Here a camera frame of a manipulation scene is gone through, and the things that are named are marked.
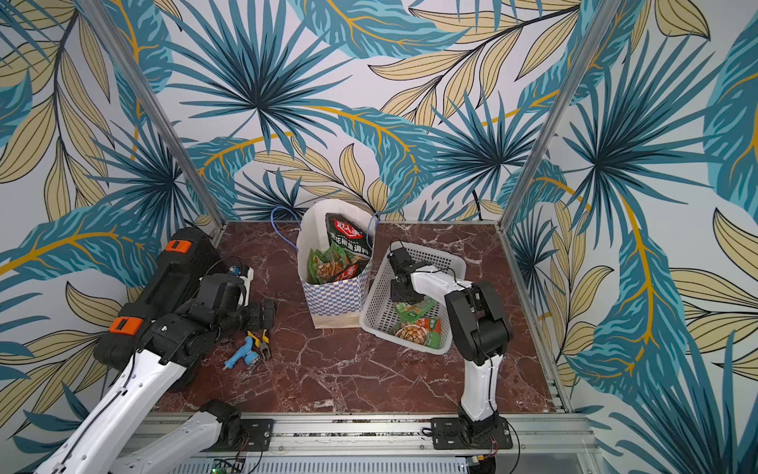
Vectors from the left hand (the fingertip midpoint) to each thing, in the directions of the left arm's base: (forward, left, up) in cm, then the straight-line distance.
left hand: (257, 311), depth 73 cm
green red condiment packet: (+22, -15, -10) cm, 28 cm away
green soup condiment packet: (+3, -43, -16) cm, 46 cm away
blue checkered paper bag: (+5, -20, -4) cm, 21 cm away
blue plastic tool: (-4, +8, -18) cm, 20 cm away
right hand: (+17, -38, -19) cm, 46 cm away
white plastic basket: (+10, -31, -20) cm, 38 cm away
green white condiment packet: (+10, -40, -17) cm, 45 cm away
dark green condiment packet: (+28, -19, -4) cm, 34 cm away
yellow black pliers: (-1, +4, -19) cm, 19 cm away
